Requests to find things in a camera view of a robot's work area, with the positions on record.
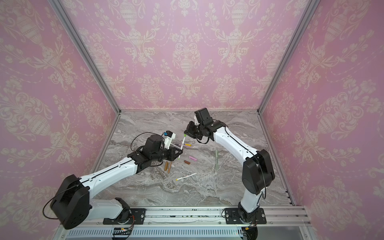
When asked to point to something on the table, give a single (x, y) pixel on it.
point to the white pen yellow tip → (186, 176)
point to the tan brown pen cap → (166, 165)
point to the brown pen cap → (186, 162)
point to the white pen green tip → (181, 147)
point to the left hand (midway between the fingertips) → (182, 153)
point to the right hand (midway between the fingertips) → (184, 131)
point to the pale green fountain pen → (216, 154)
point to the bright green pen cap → (185, 135)
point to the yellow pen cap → (189, 145)
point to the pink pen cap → (192, 158)
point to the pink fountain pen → (187, 146)
